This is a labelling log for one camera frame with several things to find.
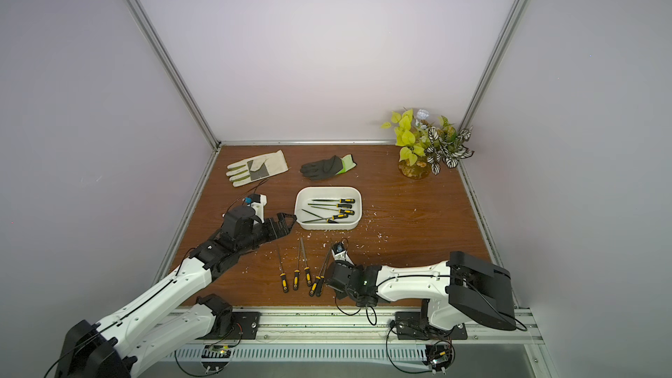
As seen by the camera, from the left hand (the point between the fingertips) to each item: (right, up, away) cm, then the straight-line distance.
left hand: (291, 220), depth 79 cm
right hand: (+14, -18, +2) cm, 23 cm away
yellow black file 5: (+1, -17, +4) cm, 18 cm away
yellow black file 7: (+9, -19, +2) cm, 21 cm away
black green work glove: (+10, +17, +31) cm, 37 cm away
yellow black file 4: (-3, -19, +4) cm, 19 cm away
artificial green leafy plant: (+43, +27, +14) cm, 53 cm away
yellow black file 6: (+4, -16, +4) cm, 17 cm away
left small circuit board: (-20, -38, -7) cm, 43 cm away
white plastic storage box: (+10, +1, +19) cm, 21 cm away
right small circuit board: (+42, -35, -10) cm, 56 cm away
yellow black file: (+15, +3, +20) cm, 26 cm away
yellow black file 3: (+11, -3, +15) cm, 19 cm away
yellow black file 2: (+14, +2, +19) cm, 23 cm away
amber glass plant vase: (+48, +15, +27) cm, 57 cm away
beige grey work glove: (-22, +16, +32) cm, 42 cm away
